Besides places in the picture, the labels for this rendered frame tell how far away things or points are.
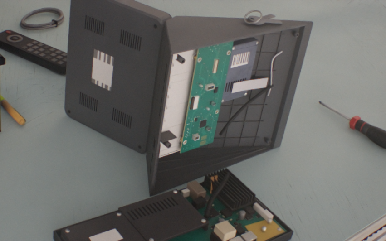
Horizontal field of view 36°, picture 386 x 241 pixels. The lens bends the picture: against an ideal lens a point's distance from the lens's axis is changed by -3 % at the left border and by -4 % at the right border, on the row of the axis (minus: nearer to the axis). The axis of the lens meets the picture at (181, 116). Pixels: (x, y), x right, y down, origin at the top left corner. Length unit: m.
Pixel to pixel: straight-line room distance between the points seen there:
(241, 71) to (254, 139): 0.14
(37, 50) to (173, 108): 0.38
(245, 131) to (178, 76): 0.20
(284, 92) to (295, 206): 0.17
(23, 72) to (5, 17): 0.23
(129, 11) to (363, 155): 0.43
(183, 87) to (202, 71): 0.03
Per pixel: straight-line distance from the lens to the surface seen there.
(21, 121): 0.90
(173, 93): 0.75
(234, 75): 0.80
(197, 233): 0.74
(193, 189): 0.78
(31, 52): 1.07
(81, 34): 0.85
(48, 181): 0.81
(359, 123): 1.03
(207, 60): 0.74
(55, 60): 1.04
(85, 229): 0.70
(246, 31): 0.77
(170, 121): 0.77
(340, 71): 1.23
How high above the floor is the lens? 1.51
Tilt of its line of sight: 32 degrees down
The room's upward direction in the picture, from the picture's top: 10 degrees clockwise
